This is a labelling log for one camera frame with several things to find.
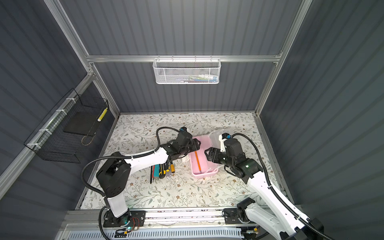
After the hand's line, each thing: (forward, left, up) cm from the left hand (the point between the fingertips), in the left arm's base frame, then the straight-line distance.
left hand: (199, 143), depth 88 cm
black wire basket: (-2, +67, +16) cm, 69 cm away
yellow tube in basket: (+13, +54, +15) cm, 57 cm away
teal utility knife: (-10, +26, -11) cm, 31 cm away
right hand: (-11, -5, +7) cm, 14 cm away
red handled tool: (-11, +29, -12) cm, 33 cm away
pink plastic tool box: (-8, 0, -12) cm, 14 cm away
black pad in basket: (+7, +62, +15) cm, 64 cm away
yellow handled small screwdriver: (-10, +17, -11) cm, 22 cm away
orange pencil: (-5, +1, -12) cm, 13 cm away
